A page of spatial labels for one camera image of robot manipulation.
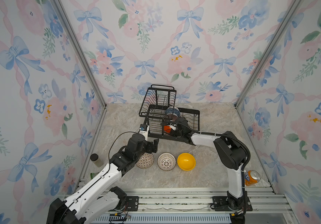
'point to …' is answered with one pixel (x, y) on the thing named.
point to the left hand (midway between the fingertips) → (151, 136)
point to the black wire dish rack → (159, 100)
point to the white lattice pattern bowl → (166, 161)
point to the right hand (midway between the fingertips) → (176, 121)
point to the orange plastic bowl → (167, 129)
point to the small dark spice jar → (94, 157)
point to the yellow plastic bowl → (186, 161)
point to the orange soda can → (252, 177)
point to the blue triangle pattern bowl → (173, 110)
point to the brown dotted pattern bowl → (146, 161)
